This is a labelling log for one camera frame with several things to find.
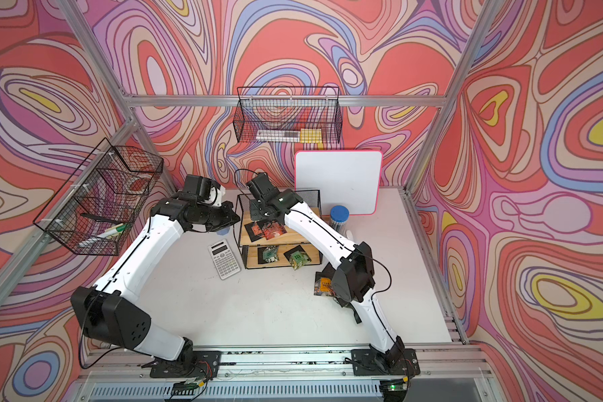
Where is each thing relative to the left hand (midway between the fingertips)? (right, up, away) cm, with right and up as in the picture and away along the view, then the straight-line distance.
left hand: (242, 217), depth 80 cm
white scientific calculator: (-11, -17, +16) cm, 26 cm away
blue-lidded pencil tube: (+32, +1, +5) cm, 33 cm away
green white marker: (-37, -4, -8) cm, 38 cm away
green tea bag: (+17, -16, +16) cm, 28 cm away
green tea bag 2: (+6, -15, +16) cm, 23 cm away
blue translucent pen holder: (-15, -7, +25) cm, 30 cm away
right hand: (+5, +1, +5) cm, 7 cm away
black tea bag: (+8, -4, +5) cm, 10 cm away
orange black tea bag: (+27, -25, +9) cm, 38 cm away
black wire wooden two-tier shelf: (+8, -9, +3) cm, 13 cm away
